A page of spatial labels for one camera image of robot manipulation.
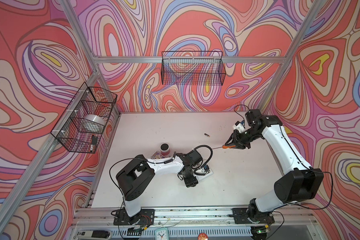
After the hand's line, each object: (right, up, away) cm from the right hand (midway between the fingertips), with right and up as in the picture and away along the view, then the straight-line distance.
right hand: (229, 148), depth 76 cm
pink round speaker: (-35, -3, +17) cm, 39 cm away
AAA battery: (-6, +5, +29) cm, 30 cm away
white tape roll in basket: (-68, +15, -2) cm, 70 cm away
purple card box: (-40, -7, +17) cm, 44 cm away
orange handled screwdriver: (-2, +1, +1) cm, 2 cm away
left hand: (-17, -19, +10) cm, 28 cm away
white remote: (-13, -13, 0) cm, 19 cm away
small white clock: (-34, -38, -8) cm, 52 cm away
